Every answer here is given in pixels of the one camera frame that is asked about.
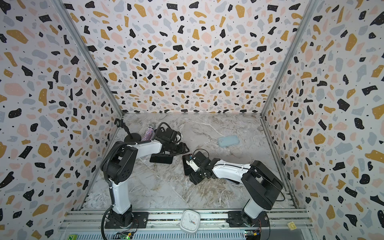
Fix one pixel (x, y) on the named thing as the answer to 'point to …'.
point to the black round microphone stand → (132, 137)
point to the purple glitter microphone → (148, 135)
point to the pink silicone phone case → (186, 169)
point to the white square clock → (190, 221)
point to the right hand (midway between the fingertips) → (191, 174)
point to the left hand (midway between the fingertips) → (187, 149)
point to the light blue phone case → (226, 141)
